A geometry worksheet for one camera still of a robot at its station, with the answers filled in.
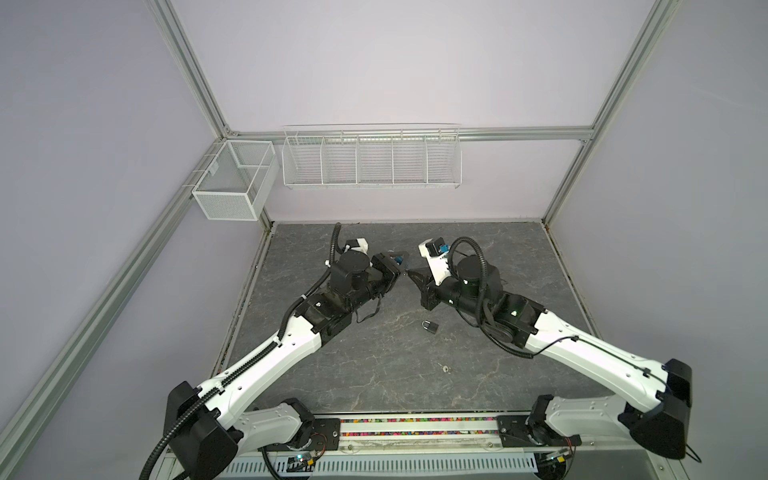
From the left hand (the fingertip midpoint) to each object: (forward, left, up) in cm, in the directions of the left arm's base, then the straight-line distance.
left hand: (411, 262), depth 69 cm
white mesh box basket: (+44, +55, -8) cm, 71 cm away
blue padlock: (+1, +3, +1) cm, 3 cm away
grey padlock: (-3, -7, -30) cm, 31 cm away
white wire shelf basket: (+46, +9, -1) cm, 47 cm away
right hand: (-3, +1, -1) cm, 3 cm away
